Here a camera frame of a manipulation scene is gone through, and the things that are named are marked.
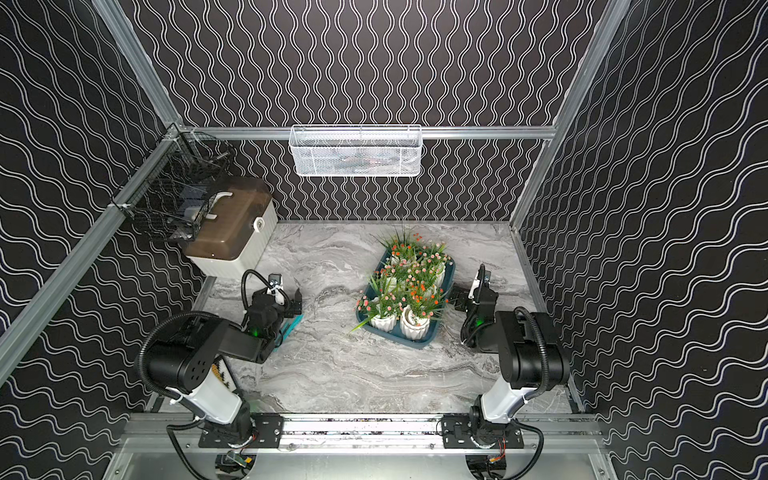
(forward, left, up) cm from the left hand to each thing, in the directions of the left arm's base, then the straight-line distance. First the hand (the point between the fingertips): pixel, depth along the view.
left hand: (281, 285), depth 93 cm
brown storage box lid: (+25, +23, +7) cm, 34 cm away
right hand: (+5, -61, -2) cm, 61 cm away
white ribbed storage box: (+8, +14, -1) cm, 16 cm away
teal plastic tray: (-8, -39, +11) cm, 41 cm away
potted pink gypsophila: (-7, -32, +2) cm, 32 cm away
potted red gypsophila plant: (+12, -38, +8) cm, 41 cm away
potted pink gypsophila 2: (+8, -47, +9) cm, 48 cm away
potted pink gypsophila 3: (+3, -38, +5) cm, 38 cm away
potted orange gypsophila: (-5, -45, +4) cm, 45 cm away
